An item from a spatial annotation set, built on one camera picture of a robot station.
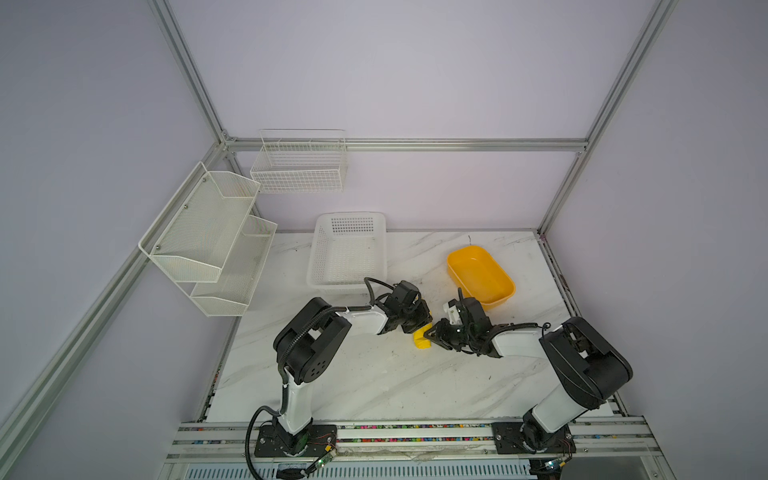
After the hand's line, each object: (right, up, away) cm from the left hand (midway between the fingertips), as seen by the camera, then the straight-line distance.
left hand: (434, 318), depth 92 cm
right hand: (-4, -5, -2) cm, 6 cm away
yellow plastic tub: (+18, +13, +13) cm, 26 cm away
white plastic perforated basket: (-32, +22, +24) cm, 46 cm away
